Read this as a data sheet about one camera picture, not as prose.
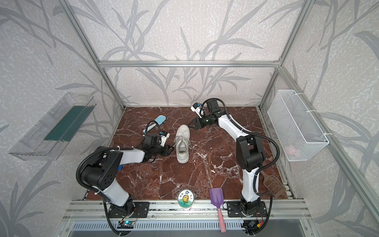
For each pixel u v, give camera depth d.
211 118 0.71
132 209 0.71
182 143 0.91
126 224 0.72
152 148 0.78
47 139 0.63
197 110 0.82
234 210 0.73
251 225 0.75
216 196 0.77
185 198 0.71
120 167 0.52
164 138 0.87
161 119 1.11
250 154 0.52
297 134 0.61
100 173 0.47
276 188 0.81
